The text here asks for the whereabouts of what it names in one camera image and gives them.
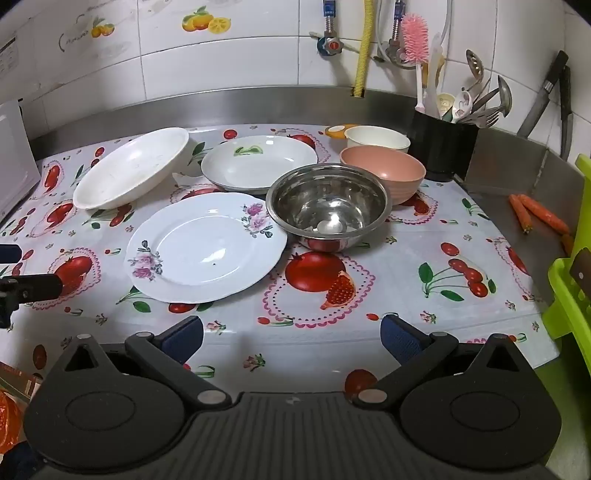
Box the white plate with floral print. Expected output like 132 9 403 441
127 191 288 304

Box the yellow corrugated hose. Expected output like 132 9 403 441
353 0 374 97

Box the metal ladle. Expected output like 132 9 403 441
478 75 513 121

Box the stainless steel bowl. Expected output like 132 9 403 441
265 163 391 252

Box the fruit print tablecloth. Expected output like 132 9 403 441
0 124 561 407

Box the red handle water valve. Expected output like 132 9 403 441
316 0 345 57

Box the cartoon print ceramic spoon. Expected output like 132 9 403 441
451 91 472 123

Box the black utensil holder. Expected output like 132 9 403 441
406 108 479 182

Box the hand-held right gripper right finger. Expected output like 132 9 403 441
353 314 525 410

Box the orange plastic bag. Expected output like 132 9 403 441
0 362 38 457

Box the pink bottle brush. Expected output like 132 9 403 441
399 13 431 116

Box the metal slotted spoon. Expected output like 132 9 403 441
464 49 485 93

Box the cream ribbed bowl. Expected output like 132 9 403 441
345 126 411 155

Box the pale yellow spatula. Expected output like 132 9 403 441
424 36 446 117

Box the green plastic rack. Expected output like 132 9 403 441
540 154 591 352

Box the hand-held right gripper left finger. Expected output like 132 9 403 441
62 316 232 412

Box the short black handle knife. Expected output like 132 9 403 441
560 66 574 161

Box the white plate with leaf print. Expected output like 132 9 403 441
201 135 319 195

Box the pink bowl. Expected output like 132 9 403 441
340 146 426 206

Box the orange and lemon wall sticker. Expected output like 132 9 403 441
181 6 230 34

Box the plain white deep plate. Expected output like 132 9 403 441
73 127 191 210

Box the metal fork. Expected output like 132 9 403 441
462 108 502 129

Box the metal water valve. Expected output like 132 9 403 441
379 0 416 69

